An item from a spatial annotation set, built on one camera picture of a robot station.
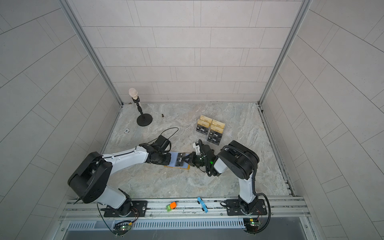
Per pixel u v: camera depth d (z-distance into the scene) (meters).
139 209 0.71
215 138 0.94
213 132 0.94
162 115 1.08
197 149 0.84
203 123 0.96
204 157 0.71
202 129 0.96
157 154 0.66
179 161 0.85
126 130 0.99
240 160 0.50
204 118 0.96
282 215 0.72
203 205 0.71
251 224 0.68
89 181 0.43
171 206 0.71
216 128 0.93
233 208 0.71
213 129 0.94
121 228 0.65
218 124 0.94
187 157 0.85
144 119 1.06
